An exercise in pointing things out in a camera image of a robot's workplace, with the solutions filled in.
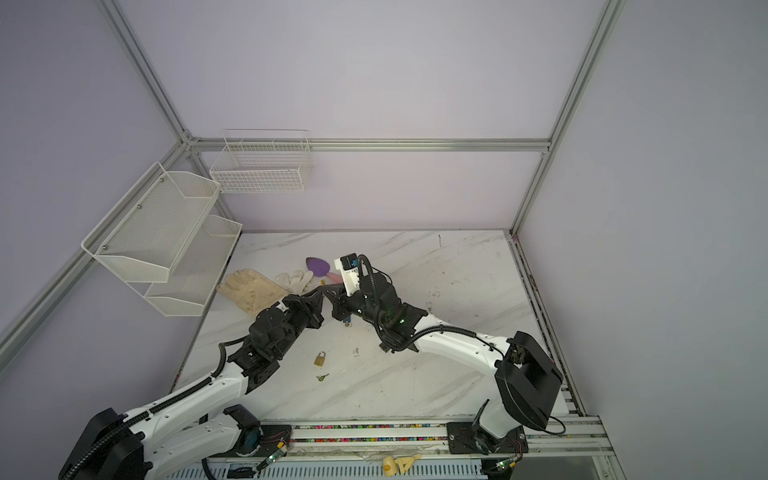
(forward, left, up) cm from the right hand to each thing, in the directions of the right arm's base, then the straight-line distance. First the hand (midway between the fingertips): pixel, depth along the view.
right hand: (319, 290), depth 72 cm
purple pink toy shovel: (+27, +10, -25) cm, 38 cm away
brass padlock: (-7, +4, -26) cm, 28 cm away
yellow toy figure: (-33, -18, -24) cm, 44 cm away
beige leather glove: (+16, +31, -24) cm, 43 cm away
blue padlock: (+6, -2, -26) cm, 27 cm away
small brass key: (-12, +3, -26) cm, 29 cm away
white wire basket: (+45, +25, +8) cm, 53 cm away
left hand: (+4, 0, -2) cm, 5 cm away
